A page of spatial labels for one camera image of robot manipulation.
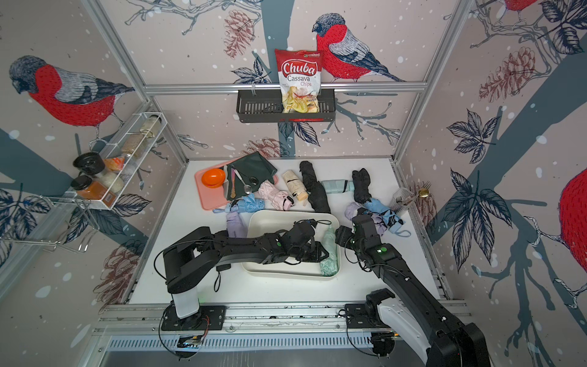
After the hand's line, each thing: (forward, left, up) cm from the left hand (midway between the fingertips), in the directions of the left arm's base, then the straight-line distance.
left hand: (333, 255), depth 80 cm
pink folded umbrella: (+25, +20, -3) cm, 33 cm away
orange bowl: (+40, +55, -5) cm, 68 cm away
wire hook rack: (+2, +80, +20) cm, 83 cm away
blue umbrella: (+23, +35, -3) cm, 42 cm away
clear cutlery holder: (+20, -28, +6) cm, 35 cm away
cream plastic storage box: (+17, +28, -8) cm, 33 cm away
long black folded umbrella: (+31, +4, -5) cm, 32 cm away
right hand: (+9, -4, +1) cm, 10 cm away
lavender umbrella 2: (+21, -10, -5) cm, 24 cm away
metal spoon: (+36, +38, -8) cm, 52 cm away
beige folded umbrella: (+33, +14, -4) cm, 36 cm away
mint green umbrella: (-3, +1, -2) cm, 4 cm away
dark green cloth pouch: (+46, +36, -6) cm, 59 cm away
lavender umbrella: (+14, +39, -5) cm, 41 cm away
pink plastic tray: (+30, +53, -8) cm, 61 cm away
